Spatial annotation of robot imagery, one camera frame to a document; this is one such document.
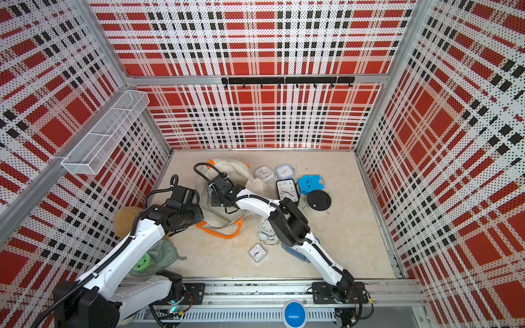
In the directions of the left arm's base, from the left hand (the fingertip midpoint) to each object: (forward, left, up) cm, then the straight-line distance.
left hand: (201, 215), depth 82 cm
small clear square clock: (-12, -23, -10) cm, 28 cm away
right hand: (+12, -4, -7) cm, 15 cm away
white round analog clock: (-5, -27, -7) cm, 28 cm away
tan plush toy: (-6, +24, +9) cm, 26 cm away
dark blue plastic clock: (-12, -38, -10) cm, 41 cm away
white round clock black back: (+11, -51, -9) cm, 53 cm away
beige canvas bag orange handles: (+3, -5, -6) cm, 8 cm away
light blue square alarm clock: (+30, -35, -10) cm, 48 cm away
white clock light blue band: (+30, -24, -9) cm, 39 cm away
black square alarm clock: (+20, -37, -10) cm, 43 cm away
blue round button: (-32, -37, -10) cm, 50 cm away
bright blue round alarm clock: (+22, -47, -9) cm, 53 cm away
